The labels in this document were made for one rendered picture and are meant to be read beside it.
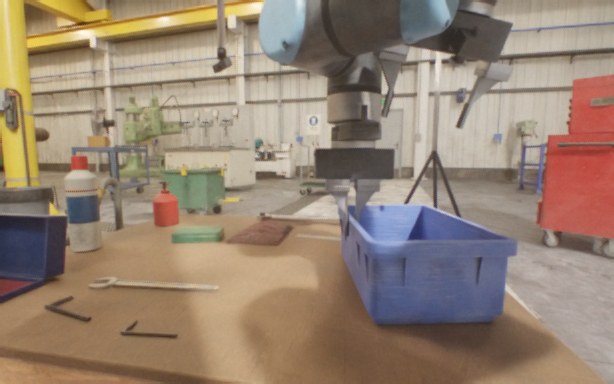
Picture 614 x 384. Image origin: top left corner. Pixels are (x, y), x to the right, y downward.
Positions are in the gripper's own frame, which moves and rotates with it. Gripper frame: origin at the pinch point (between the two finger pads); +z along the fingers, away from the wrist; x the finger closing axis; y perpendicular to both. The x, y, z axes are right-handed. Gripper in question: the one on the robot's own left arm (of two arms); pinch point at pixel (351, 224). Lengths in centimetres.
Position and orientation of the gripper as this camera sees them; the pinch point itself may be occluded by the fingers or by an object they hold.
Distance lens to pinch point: 53.6
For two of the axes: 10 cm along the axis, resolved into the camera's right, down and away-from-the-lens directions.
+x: -10.0, 0.0, -0.3
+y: -0.3, -1.2, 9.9
